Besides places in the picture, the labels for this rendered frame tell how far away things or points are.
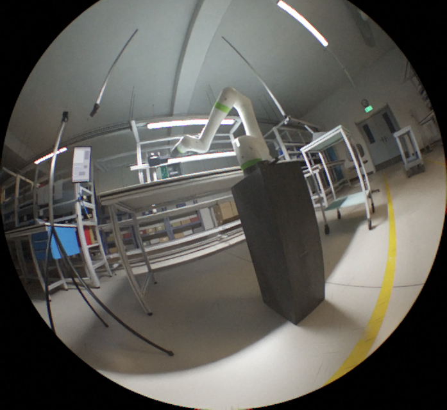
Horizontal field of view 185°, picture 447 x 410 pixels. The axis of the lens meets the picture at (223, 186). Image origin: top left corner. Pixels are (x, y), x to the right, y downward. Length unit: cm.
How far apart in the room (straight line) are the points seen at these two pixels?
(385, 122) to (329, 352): 667
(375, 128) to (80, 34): 855
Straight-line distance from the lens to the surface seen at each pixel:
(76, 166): 222
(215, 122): 98
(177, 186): 98
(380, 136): 672
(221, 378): 77
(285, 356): 76
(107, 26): 329
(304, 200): 64
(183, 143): 97
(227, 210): 463
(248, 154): 72
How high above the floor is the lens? 69
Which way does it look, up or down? 9 degrees up
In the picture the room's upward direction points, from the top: 17 degrees counter-clockwise
